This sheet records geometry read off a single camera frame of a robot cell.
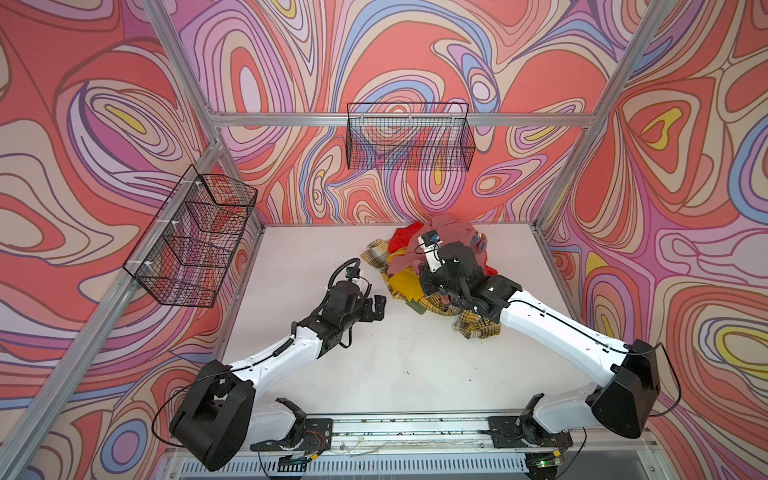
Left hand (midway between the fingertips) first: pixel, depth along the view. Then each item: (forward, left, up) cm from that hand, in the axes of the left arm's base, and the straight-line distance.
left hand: (377, 296), depth 85 cm
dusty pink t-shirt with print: (+23, -24, +3) cm, 33 cm away
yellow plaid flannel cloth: (-4, -27, -9) cm, 29 cm away
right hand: (+1, -12, +10) cm, 16 cm away
